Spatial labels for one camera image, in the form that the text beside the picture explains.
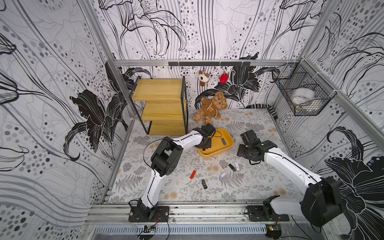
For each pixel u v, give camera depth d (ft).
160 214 2.41
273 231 2.31
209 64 3.05
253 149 1.97
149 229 2.35
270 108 3.90
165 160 1.78
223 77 3.07
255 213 2.39
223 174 2.82
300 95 2.40
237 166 2.91
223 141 3.28
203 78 3.05
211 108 3.56
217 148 3.09
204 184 2.69
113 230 2.30
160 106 3.27
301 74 3.05
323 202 1.30
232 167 2.89
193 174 2.82
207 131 2.55
